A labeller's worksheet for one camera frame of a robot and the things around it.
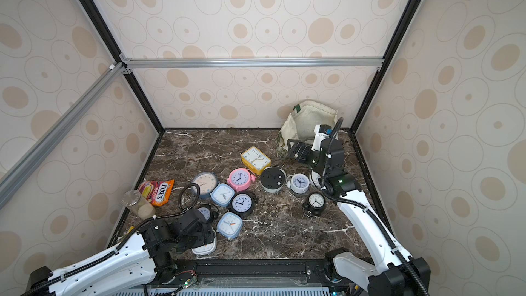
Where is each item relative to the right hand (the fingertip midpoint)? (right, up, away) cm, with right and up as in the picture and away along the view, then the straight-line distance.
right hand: (305, 142), depth 75 cm
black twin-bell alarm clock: (-24, -26, +14) cm, 38 cm away
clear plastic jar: (-63, -24, +2) cm, 67 cm away
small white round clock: (0, -18, +20) cm, 27 cm away
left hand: (-35, -37, +2) cm, 51 cm away
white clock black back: (-12, -16, +20) cm, 28 cm away
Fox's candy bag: (-63, -22, +17) cm, 69 cm away
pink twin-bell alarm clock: (-27, -17, +22) cm, 39 cm away
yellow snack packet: (-70, -35, +8) cm, 79 cm away
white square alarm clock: (-37, -40, +2) cm, 54 cm away
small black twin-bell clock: (+7, -26, +13) cm, 30 cm away
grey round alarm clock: (-43, -18, +22) cm, 51 cm away
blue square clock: (-34, -23, +15) cm, 43 cm away
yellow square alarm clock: (-20, -8, +28) cm, 36 cm away
